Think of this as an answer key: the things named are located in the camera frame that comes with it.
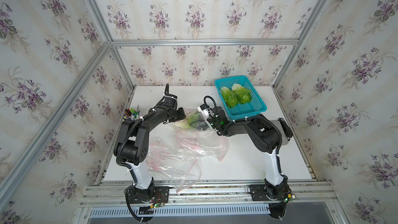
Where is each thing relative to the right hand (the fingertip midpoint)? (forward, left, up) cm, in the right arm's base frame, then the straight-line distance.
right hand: (195, 123), depth 93 cm
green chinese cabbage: (+18, -22, +4) cm, 29 cm away
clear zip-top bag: (-1, +8, +1) cm, 8 cm away
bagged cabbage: (-3, -2, +7) cm, 8 cm away
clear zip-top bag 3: (-21, +9, -1) cm, 23 cm away
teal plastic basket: (+16, -41, -2) cm, 44 cm away
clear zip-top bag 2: (-13, +2, -1) cm, 14 cm away
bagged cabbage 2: (+22, -33, +2) cm, 39 cm away
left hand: (+5, +7, 0) cm, 8 cm away
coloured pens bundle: (+2, +38, +7) cm, 38 cm away
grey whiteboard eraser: (-7, -54, -4) cm, 54 cm away
